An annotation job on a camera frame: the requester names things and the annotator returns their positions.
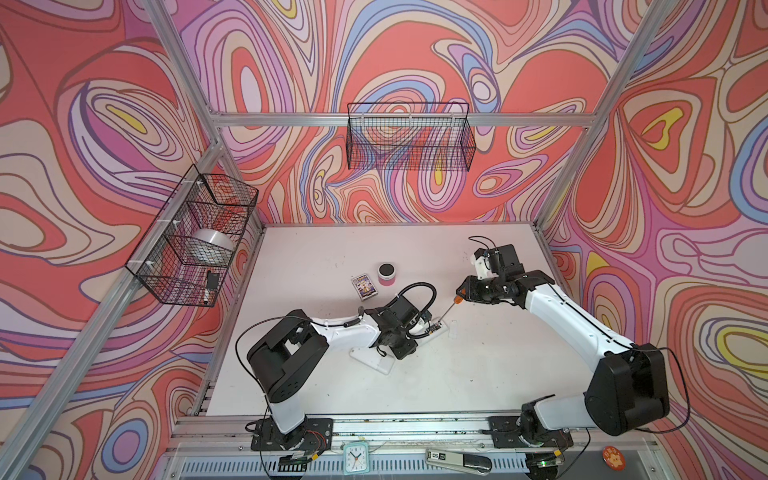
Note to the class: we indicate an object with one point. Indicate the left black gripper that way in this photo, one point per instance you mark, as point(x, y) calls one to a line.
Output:
point(410, 347)

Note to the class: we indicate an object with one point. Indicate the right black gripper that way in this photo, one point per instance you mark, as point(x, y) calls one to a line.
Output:
point(469, 290)

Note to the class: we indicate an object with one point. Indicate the white rectangular plastic tray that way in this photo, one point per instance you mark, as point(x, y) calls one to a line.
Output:
point(371, 358)

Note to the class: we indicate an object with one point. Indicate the orange handled screwdriver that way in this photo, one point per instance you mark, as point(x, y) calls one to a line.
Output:
point(456, 301)

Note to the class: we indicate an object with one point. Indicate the white remote control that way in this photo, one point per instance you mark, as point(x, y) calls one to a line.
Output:
point(434, 329)

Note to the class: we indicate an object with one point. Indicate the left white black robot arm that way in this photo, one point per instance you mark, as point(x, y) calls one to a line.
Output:
point(284, 358)

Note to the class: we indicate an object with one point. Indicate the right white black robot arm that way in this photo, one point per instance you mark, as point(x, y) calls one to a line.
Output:
point(628, 389)

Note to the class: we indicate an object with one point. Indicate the small colourful card box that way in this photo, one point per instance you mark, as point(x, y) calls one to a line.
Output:
point(364, 287)

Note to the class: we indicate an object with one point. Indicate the pink tape roll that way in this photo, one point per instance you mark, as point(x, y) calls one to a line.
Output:
point(386, 273)

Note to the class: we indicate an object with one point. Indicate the small teal alarm clock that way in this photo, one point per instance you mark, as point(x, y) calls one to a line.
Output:
point(356, 458)

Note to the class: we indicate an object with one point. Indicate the black silver stapler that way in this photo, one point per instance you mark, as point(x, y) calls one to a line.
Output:
point(459, 462)

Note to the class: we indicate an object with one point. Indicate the red round sticker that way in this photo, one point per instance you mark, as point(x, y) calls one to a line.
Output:
point(614, 458)

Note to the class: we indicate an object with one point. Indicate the white roll in basket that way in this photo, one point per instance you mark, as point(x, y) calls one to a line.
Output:
point(211, 247)

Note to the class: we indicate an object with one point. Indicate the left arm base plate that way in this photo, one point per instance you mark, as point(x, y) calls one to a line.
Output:
point(312, 435)

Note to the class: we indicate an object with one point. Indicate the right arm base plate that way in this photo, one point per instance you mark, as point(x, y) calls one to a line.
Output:
point(525, 432)

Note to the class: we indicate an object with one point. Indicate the black wire basket back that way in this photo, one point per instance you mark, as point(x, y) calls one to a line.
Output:
point(412, 136)

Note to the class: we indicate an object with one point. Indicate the black wire basket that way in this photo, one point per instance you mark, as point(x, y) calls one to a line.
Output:
point(185, 258)
point(412, 136)

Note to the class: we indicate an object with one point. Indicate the black wire basket left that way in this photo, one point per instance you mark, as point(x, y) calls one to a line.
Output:
point(185, 258)

